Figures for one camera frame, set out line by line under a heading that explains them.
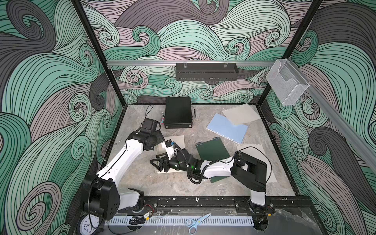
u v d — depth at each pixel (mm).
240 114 1203
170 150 689
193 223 681
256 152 532
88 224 659
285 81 802
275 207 732
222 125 1084
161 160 661
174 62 947
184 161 591
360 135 543
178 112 1163
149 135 620
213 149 951
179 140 1007
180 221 698
